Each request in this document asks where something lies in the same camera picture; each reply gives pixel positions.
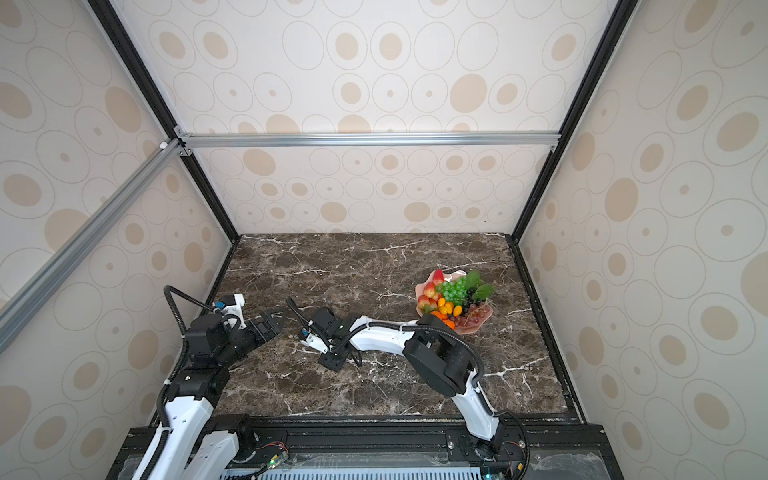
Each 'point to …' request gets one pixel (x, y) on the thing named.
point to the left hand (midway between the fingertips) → (285, 313)
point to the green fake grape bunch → (456, 289)
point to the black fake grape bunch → (469, 300)
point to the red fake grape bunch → (475, 314)
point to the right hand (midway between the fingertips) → (331, 357)
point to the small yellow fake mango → (442, 302)
